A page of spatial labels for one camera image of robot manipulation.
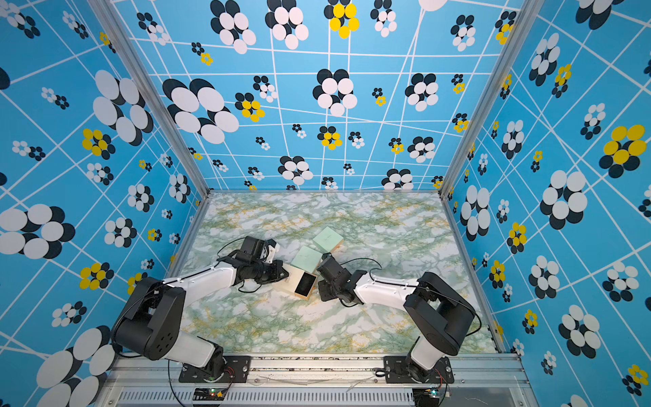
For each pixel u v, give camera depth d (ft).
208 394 2.37
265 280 2.62
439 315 1.46
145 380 2.41
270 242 2.85
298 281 2.91
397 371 2.38
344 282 2.22
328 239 3.25
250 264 2.36
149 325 1.44
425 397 2.30
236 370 2.42
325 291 2.58
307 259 3.08
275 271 2.64
